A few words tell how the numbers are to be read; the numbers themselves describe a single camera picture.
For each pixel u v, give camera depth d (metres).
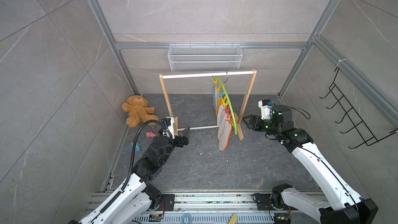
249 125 0.67
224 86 0.73
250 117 0.66
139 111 1.01
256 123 0.64
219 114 0.92
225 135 0.82
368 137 0.60
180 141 0.63
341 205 0.38
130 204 0.56
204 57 0.96
